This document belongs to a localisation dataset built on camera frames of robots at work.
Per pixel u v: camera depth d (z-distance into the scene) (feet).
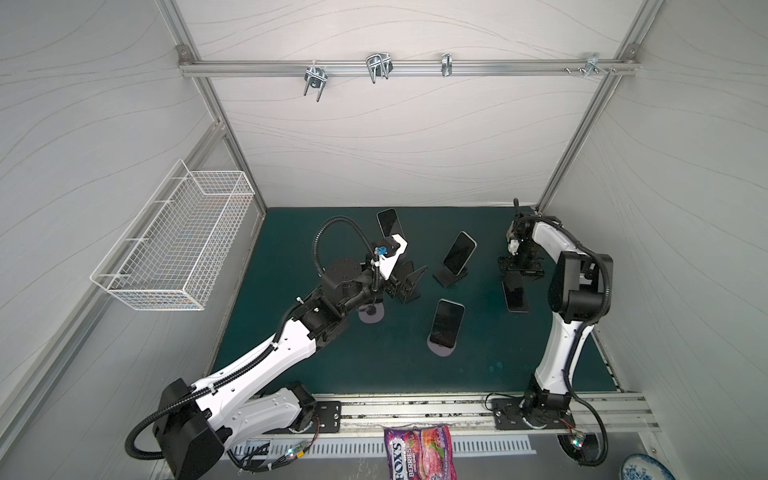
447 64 2.56
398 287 1.95
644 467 2.14
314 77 2.60
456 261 3.43
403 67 2.59
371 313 3.04
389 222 3.25
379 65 2.51
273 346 1.52
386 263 1.82
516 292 3.19
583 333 1.88
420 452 2.20
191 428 1.22
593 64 2.51
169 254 2.25
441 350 2.73
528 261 2.72
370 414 2.46
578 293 1.82
